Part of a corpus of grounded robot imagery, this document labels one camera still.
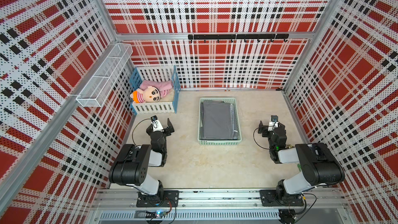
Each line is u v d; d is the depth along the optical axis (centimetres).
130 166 45
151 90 99
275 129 79
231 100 108
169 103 101
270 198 73
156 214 69
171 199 73
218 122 97
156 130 77
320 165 45
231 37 88
